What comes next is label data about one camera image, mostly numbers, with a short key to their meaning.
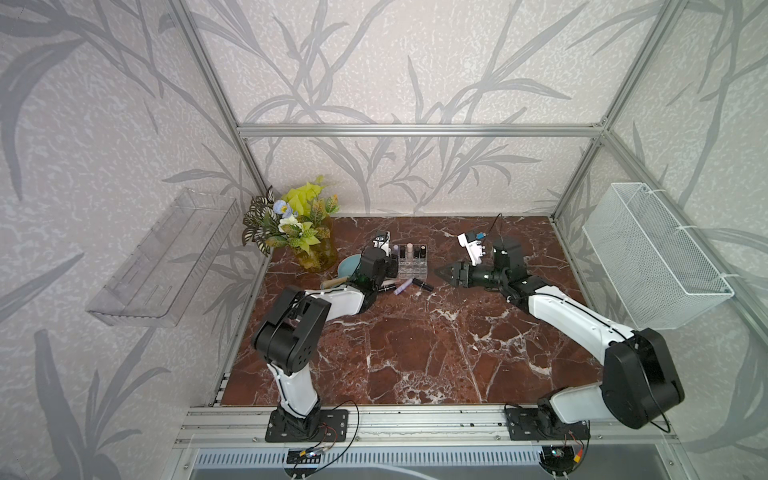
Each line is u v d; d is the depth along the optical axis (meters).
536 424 0.72
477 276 0.73
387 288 0.99
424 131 0.96
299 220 0.90
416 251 1.01
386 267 0.81
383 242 0.82
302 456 0.70
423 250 0.99
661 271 0.62
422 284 0.99
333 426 0.73
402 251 0.99
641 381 0.41
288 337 0.48
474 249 0.75
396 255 0.97
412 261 1.03
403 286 0.99
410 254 1.01
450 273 0.76
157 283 0.68
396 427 0.75
